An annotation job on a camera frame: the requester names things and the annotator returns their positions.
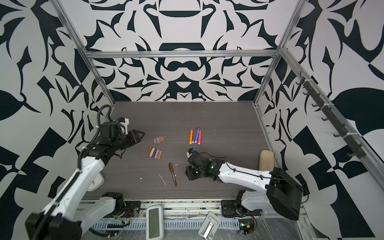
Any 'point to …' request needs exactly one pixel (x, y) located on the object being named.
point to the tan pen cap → (159, 155)
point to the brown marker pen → (173, 174)
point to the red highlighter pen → (200, 137)
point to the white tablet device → (155, 225)
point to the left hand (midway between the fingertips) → (142, 131)
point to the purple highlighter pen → (194, 135)
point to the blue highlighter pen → (196, 139)
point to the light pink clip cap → (152, 150)
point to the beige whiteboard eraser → (266, 160)
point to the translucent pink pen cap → (161, 139)
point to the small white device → (209, 227)
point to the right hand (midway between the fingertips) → (187, 172)
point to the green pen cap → (155, 151)
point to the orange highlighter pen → (191, 135)
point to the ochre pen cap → (149, 150)
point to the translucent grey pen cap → (158, 141)
